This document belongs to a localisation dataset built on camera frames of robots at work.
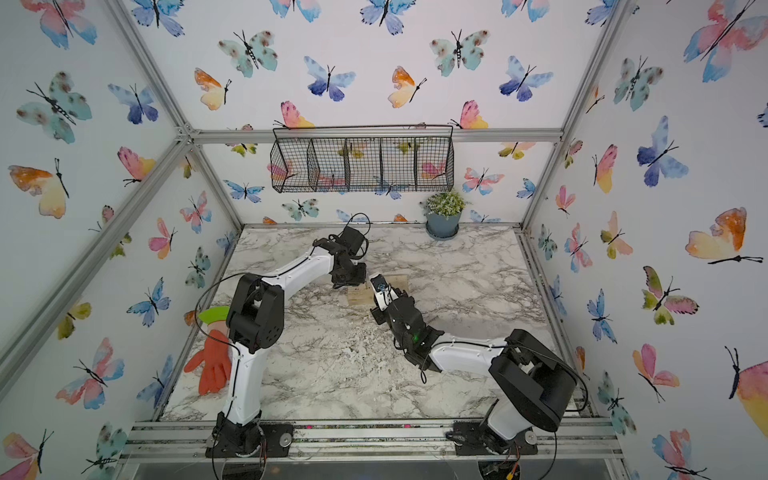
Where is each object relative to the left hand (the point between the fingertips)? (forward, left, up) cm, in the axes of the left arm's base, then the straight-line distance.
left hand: (364, 283), depth 100 cm
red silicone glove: (-25, +41, -1) cm, 48 cm away
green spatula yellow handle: (-8, +49, -4) cm, 50 cm away
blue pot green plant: (+23, -28, +11) cm, 38 cm away
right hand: (-10, -7, +16) cm, 20 cm away
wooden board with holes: (-5, 0, 0) cm, 5 cm away
